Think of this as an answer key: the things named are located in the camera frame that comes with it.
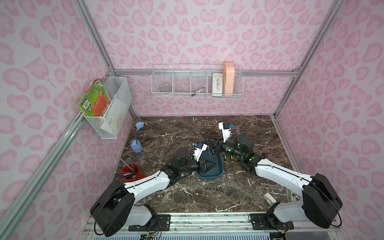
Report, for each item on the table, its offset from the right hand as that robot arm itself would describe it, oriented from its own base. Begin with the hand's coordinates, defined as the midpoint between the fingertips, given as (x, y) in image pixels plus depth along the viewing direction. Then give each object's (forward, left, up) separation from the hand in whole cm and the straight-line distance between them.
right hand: (204, 139), depth 73 cm
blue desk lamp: (+8, +43, -19) cm, 48 cm away
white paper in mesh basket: (+16, +51, 0) cm, 53 cm away
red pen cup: (-10, +40, -18) cm, 45 cm away
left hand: (-9, -6, -8) cm, 13 cm away
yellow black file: (+4, -13, -27) cm, 30 cm away
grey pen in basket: (+38, +2, 0) cm, 38 cm away
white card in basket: (+37, -8, +6) cm, 38 cm away
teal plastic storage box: (-5, -3, -5) cm, 8 cm away
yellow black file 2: (+6, -6, -27) cm, 28 cm away
